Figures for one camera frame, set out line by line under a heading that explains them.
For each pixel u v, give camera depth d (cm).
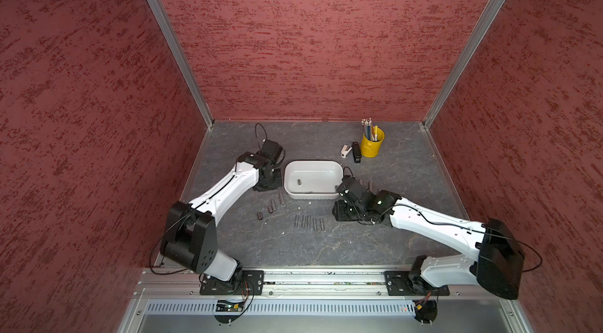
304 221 87
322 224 87
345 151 107
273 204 92
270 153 68
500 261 40
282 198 94
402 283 74
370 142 100
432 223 47
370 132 101
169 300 71
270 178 73
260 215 87
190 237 42
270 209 90
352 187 62
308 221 87
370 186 97
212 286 73
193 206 45
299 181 97
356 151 106
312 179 101
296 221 87
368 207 60
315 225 87
